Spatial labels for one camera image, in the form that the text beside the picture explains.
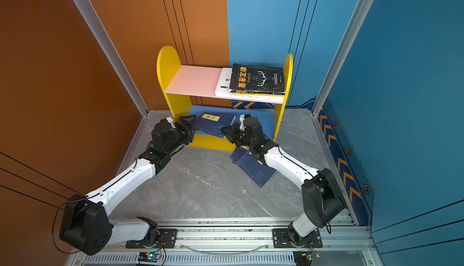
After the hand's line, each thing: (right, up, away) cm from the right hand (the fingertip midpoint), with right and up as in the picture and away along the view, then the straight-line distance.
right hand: (218, 129), depth 78 cm
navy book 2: (+8, -13, +18) cm, 24 cm away
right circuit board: (+35, -51, -8) cm, 62 cm away
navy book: (+19, -22, +12) cm, 31 cm away
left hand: (-9, +5, 0) cm, 10 cm away
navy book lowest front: (-3, +3, +7) cm, 8 cm away
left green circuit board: (-26, -50, -8) cm, 57 cm away
